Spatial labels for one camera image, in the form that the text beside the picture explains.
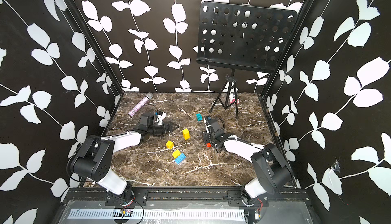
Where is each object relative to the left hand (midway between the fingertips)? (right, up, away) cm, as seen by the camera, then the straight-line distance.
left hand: (176, 126), depth 90 cm
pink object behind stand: (+40, +17, +22) cm, 49 cm away
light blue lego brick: (+3, -18, -4) cm, 19 cm away
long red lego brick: (+18, -5, -22) cm, 29 cm away
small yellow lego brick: (-4, -11, 0) cm, 12 cm away
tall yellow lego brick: (+6, -5, +1) cm, 7 cm away
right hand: (+17, -3, +1) cm, 17 cm away
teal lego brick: (+14, +5, +15) cm, 21 cm away
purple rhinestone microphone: (-30, +13, +20) cm, 39 cm away
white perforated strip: (-3, -39, -20) cm, 44 cm away
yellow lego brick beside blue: (0, -16, -3) cm, 16 cm away
